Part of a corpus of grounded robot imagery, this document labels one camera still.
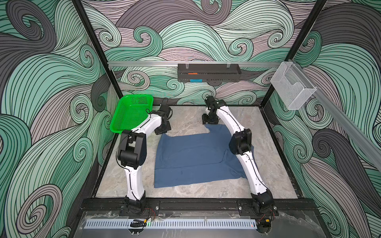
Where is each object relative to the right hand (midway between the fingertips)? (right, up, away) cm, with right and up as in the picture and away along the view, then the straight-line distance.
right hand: (209, 122), depth 104 cm
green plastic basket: (-63, +9, +14) cm, 65 cm away
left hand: (-31, -4, -8) cm, 32 cm away
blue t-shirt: (-19, -22, -13) cm, 31 cm away
